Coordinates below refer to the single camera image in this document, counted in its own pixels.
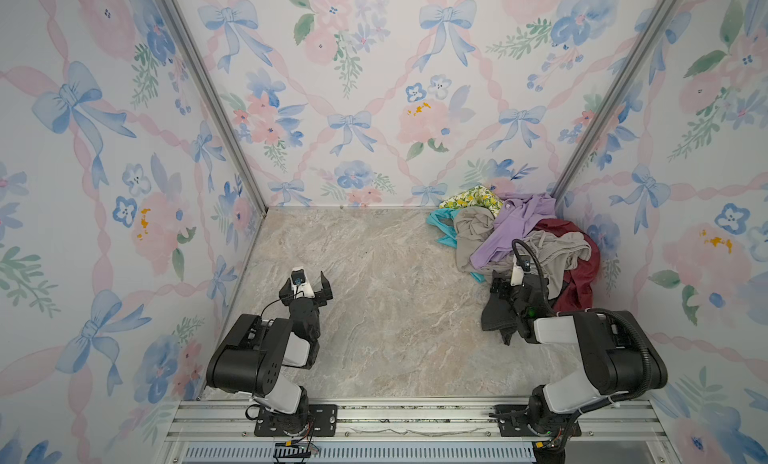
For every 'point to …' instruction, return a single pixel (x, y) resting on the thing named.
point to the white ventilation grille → (366, 453)
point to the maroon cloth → (577, 290)
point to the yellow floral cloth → (475, 196)
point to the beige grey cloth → (550, 253)
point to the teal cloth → (445, 221)
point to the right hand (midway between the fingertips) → (510, 270)
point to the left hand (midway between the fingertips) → (307, 273)
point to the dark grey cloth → (499, 313)
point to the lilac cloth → (515, 216)
